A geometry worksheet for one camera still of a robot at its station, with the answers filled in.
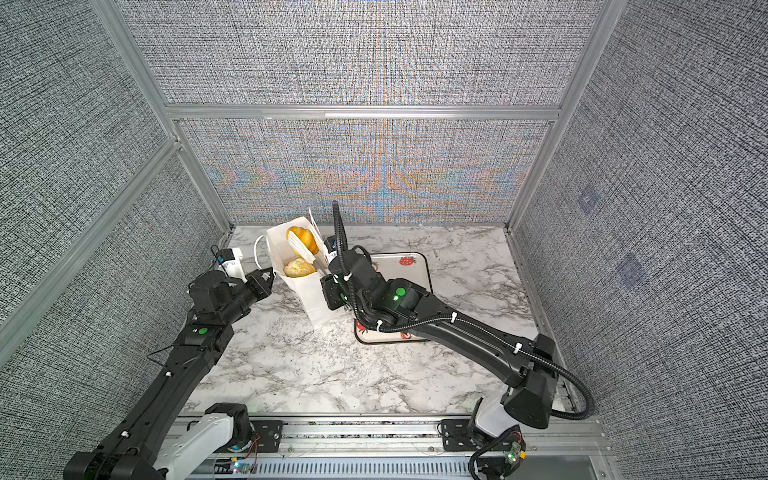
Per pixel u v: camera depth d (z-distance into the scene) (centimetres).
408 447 73
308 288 76
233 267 69
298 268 83
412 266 107
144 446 41
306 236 70
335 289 60
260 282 67
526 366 41
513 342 41
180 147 94
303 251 66
